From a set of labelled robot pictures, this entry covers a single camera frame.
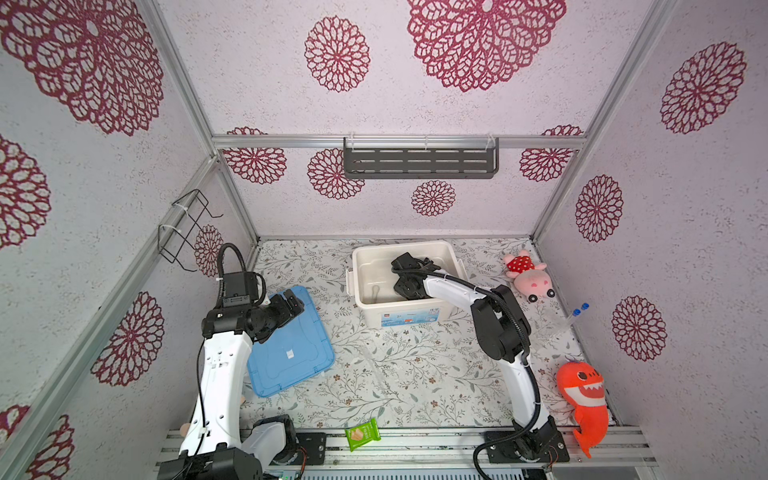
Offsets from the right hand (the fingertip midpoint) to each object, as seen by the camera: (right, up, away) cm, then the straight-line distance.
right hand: (401, 285), depth 102 cm
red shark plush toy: (+45, -24, -26) cm, 57 cm away
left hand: (-30, -7, -25) cm, 40 cm away
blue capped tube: (+47, -6, -21) cm, 51 cm away
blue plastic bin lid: (-32, -19, -12) cm, 39 cm away
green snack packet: (-12, -36, -27) cm, 47 cm away
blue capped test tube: (+50, -5, -19) cm, 54 cm away
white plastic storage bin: (-10, +1, +2) cm, 10 cm away
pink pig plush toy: (+43, +2, -3) cm, 43 cm away
